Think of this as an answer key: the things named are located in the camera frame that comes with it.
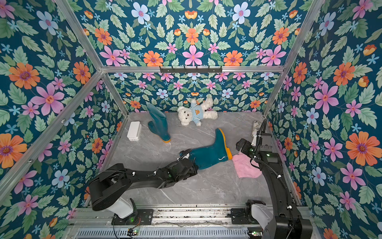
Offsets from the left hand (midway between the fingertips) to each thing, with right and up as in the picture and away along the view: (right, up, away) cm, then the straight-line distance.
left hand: (202, 166), depth 85 cm
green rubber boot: (-29, +24, +8) cm, 38 cm away
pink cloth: (+25, -2, +3) cm, 25 cm away
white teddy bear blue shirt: (-5, +34, +25) cm, 42 cm away
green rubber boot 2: (+3, +3, +10) cm, 11 cm away
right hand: (+24, +13, -5) cm, 28 cm away
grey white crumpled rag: (+39, +22, +22) cm, 50 cm away
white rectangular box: (-49, +20, +19) cm, 56 cm away
